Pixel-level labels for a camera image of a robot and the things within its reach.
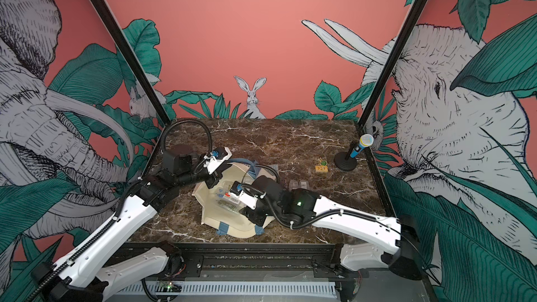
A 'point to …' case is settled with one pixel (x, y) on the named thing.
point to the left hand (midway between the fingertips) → (230, 160)
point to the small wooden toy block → (321, 168)
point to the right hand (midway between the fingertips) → (241, 203)
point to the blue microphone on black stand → (346, 161)
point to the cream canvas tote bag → (221, 206)
